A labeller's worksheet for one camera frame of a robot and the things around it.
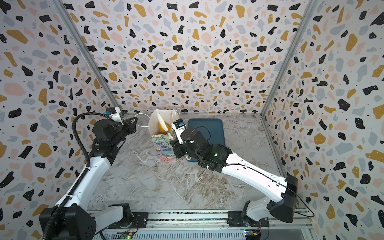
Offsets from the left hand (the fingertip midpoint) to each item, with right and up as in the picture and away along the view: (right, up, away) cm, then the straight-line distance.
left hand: (136, 115), depth 74 cm
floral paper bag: (+12, -14, +6) cm, 19 cm away
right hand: (+19, -11, -10) cm, 24 cm away
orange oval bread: (+8, -8, +20) cm, 23 cm away
